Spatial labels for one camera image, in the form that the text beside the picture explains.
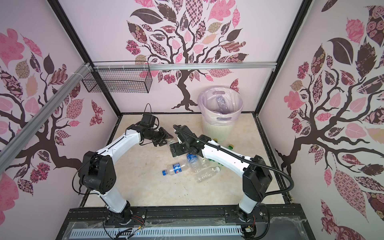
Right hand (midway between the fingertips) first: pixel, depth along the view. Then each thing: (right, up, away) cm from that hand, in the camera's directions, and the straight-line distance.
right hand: (177, 145), depth 81 cm
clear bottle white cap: (+17, -18, +7) cm, 25 cm away
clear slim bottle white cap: (+30, +25, +23) cm, 45 cm away
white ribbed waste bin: (+27, +6, +13) cm, 31 cm away
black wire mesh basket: (-53, +49, +41) cm, 83 cm away
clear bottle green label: (+16, -11, +7) cm, 21 cm away
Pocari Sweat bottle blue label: (+8, -12, +11) cm, 18 cm away
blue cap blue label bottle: (+1, -14, +5) cm, 15 cm away
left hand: (-4, +3, +6) cm, 8 cm away
